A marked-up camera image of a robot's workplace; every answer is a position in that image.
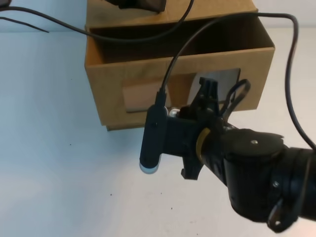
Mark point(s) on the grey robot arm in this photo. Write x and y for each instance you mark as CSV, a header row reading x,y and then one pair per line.
x,y
293,179

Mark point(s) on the black cylindrical wrist camera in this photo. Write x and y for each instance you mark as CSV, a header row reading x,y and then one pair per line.
x,y
154,135

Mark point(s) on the brown cardboard shoebox shell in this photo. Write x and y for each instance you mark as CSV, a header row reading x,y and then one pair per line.
x,y
108,20

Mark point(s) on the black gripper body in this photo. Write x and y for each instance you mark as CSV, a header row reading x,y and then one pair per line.
x,y
242,159

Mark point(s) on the brown cardboard drawer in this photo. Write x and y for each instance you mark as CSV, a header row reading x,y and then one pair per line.
x,y
124,78

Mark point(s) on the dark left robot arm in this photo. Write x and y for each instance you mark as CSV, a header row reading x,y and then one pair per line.
x,y
149,5

